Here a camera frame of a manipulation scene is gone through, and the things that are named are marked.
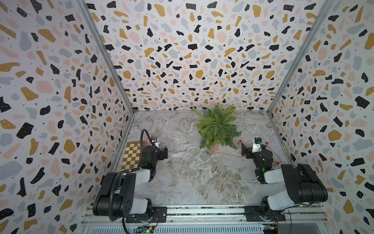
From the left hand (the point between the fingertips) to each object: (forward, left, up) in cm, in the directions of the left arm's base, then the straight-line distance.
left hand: (159, 146), depth 92 cm
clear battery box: (-4, -29, -7) cm, 30 cm away
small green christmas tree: (-2, -33, +23) cm, 40 cm away
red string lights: (+7, -54, -7) cm, 55 cm away
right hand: (0, -58, +2) cm, 58 cm away
